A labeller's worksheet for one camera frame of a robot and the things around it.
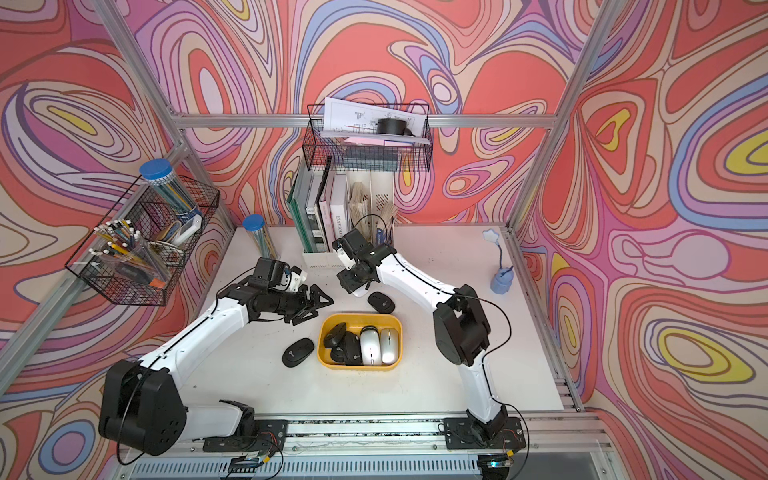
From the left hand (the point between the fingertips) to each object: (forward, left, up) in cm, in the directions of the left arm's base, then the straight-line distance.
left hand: (328, 306), depth 81 cm
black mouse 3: (-3, -1, -11) cm, 11 cm away
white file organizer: (+39, -11, +2) cm, 40 cm away
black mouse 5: (-9, -2, -12) cm, 15 cm away
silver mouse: (-6, -11, -13) cm, 18 cm away
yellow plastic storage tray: (+2, -6, -13) cm, 14 cm away
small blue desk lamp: (+14, -54, -7) cm, 56 cm away
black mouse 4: (-8, -6, -11) cm, 15 cm away
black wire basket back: (+51, +2, +16) cm, 53 cm away
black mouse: (-7, +10, -14) cm, 19 cm away
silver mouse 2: (-5, -17, -12) cm, 21 cm away
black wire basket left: (+11, +39, +17) cm, 44 cm away
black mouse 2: (+9, -14, -12) cm, 21 cm away
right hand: (+10, -6, -4) cm, 12 cm away
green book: (+26, +10, +13) cm, 30 cm away
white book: (+29, -1, +10) cm, 31 cm away
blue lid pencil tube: (+26, +26, +4) cm, 37 cm away
